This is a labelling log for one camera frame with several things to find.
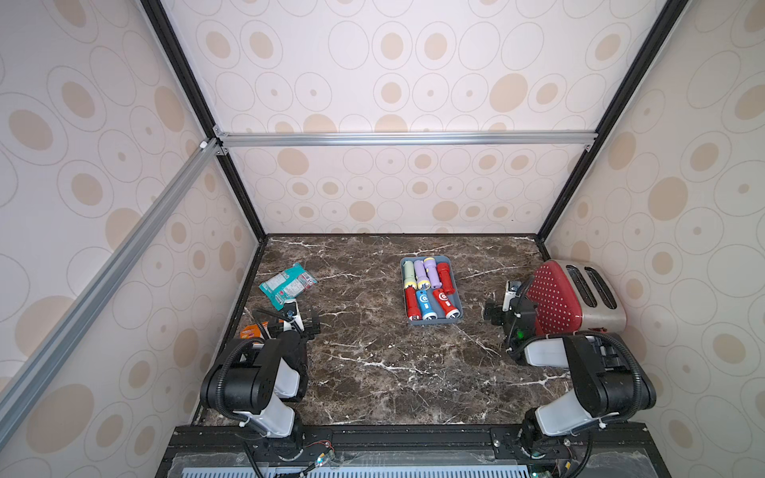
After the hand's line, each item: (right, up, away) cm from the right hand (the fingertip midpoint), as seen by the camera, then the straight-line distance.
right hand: (519, 301), depth 94 cm
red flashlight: (-21, +7, +9) cm, 24 cm away
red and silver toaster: (+9, +3, -14) cm, 17 cm away
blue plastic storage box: (-19, +2, +6) cm, 20 cm away
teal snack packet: (-76, +4, +8) cm, 77 cm away
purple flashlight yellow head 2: (-26, +9, +11) cm, 29 cm away
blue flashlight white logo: (-29, -3, 0) cm, 29 cm away
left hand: (-67, 0, -6) cm, 67 cm away
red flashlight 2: (-23, -1, +3) cm, 23 cm away
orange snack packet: (-83, -9, -2) cm, 84 cm away
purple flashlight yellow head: (-30, +7, +10) cm, 32 cm away
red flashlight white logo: (-34, -2, +3) cm, 34 cm away
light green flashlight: (-34, +8, +11) cm, 37 cm away
